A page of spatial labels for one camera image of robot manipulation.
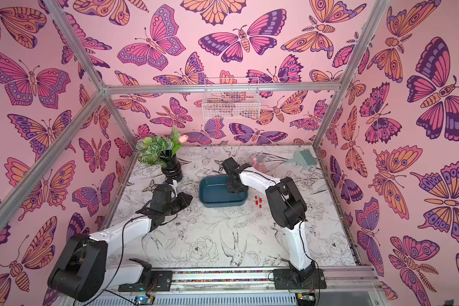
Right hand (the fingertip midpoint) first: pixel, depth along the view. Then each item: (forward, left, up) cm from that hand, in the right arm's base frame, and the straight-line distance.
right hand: (230, 189), depth 98 cm
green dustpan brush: (+24, -43, -2) cm, 49 cm away
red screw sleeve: (-5, -13, -4) cm, 15 cm away
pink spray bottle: (+8, -14, +10) cm, 19 cm away
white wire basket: (+34, 0, +32) cm, 47 cm away
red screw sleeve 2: (-4, -15, -3) cm, 16 cm away
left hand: (-7, +17, +6) cm, 19 cm away
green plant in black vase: (+6, +32, +22) cm, 39 cm away
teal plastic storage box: (+1, +9, -5) cm, 11 cm away
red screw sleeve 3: (-8, -15, -3) cm, 17 cm away
